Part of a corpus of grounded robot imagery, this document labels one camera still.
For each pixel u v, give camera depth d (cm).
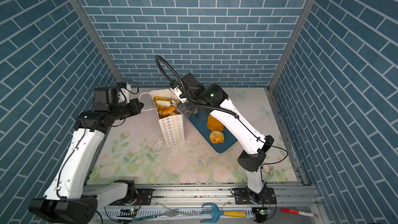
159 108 85
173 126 77
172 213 69
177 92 60
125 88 63
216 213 68
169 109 87
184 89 47
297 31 89
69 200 36
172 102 69
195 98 45
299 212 69
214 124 92
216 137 87
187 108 59
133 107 62
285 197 76
